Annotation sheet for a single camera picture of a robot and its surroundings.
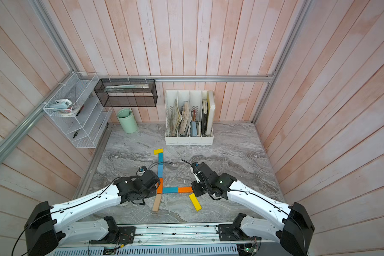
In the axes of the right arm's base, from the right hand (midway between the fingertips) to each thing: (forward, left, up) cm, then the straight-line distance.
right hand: (194, 185), depth 79 cm
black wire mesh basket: (+57, +45, +16) cm, 75 cm away
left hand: (-3, +22, -2) cm, 22 cm away
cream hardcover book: (+42, -10, +17) cm, 46 cm away
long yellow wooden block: (-5, -1, -10) cm, 11 cm away
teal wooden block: (+22, +22, -10) cm, 33 cm away
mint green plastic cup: (+43, +46, +5) cm, 63 cm away
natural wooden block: (-6, +19, -9) cm, 22 cm away
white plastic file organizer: (+42, +3, +8) cm, 43 cm away
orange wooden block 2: (+1, +5, -8) cm, 10 cm away
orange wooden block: (-8, +14, +14) cm, 21 cm away
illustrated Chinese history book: (+40, +12, +8) cm, 42 cm away
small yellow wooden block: (+27, +25, -9) cm, 38 cm away
